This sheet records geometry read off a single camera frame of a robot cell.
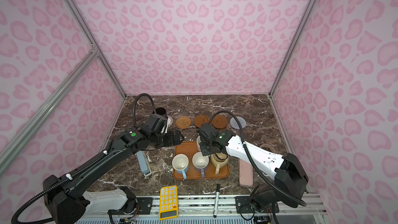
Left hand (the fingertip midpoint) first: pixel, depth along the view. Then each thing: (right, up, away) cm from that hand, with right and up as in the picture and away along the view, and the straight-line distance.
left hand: (179, 137), depth 75 cm
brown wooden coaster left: (+9, +6, +30) cm, 32 cm away
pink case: (+34, -20, +5) cm, 39 cm away
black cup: (-20, +12, +39) cm, 46 cm away
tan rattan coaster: (-2, +5, +29) cm, 29 cm away
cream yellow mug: (+19, -8, -8) cm, 22 cm away
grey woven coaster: (+32, +3, +28) cm, 43 cm away
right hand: (+13, -6, +4) cm, 15 cm away
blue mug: (-1, -16, +10) cm, 19 cm away
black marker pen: (+19, -26, +3) cm, 33 cm away
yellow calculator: (-5, -30, -2) cm, 31 cm away
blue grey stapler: (-19, -14, +6) cm, 25 cm away
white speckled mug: (+9, -3, +11) cm, 15 cm away
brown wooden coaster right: (+23, +5, +29) cm, 37 cm away
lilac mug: (+10, -15, +11) cm, 22 cm away
